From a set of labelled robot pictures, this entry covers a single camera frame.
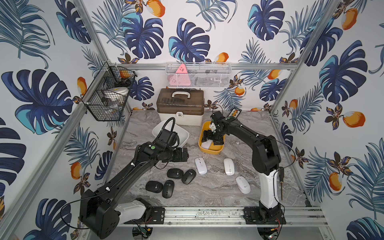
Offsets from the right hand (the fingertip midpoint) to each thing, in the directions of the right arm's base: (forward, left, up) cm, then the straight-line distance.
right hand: (207, 141), depth 95 cm
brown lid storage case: (+17, +15, +14) cm, 27 cm away
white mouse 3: (0, 0, -3) cm, 3 cm away
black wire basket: (+9, +54, +30) cm, 63 cm away
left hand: (-16, +15, +11) cm, 24 cm away
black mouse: (-19, +19, -4) cm, 28 cm away
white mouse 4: (-25, -19, -6) cm, 32 cm away
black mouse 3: (-27, +30, -4) cm, 41 cm away
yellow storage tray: (-5, -3, -2) cm, 6 cm away
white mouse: (-14, +4, -5) cm, 16 cm away
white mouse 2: (-15, -13, -6) cm, 21 cm away
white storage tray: (+9, +17, -4) cm, 20 cm away
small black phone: (+30, -23, -4) cm, 38 cm away
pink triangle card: (+26, +17, +29) cm, 43 cm away
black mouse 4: (-28, +22, -5) cm, 36 cm away
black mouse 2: (-21, +11, -5) cm, 24 cm away
